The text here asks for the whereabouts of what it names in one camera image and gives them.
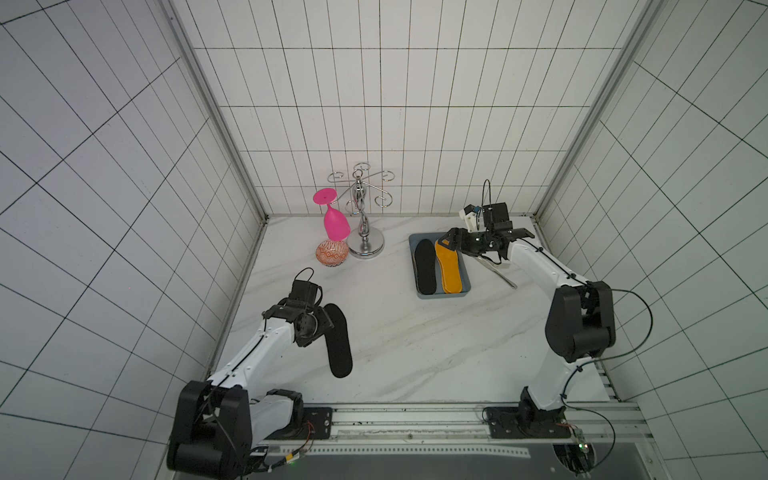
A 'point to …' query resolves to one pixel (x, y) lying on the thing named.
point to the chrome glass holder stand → (363, 242)
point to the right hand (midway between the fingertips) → (435, 242)
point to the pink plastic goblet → (336, 224)
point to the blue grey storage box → (466, 281)
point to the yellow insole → (450, 269)
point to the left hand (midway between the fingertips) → (323, 332)
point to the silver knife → (489, 266)
